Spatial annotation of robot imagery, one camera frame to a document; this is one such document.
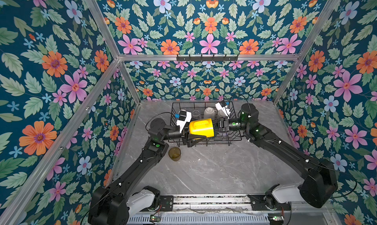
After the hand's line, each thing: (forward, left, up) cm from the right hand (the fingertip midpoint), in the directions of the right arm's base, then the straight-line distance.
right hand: (210, 123), depth 65 cm
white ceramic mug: (+24, 0, -20) cm, 31 cm away
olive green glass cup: (0, +21, -32) cm, 38 cm away
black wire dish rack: (+12, -7, -31) cm, 34 cm away
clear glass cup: (+24, +8, -22) cm, 34 cm away
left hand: (-5, +3, +1) cm, 6 cm away
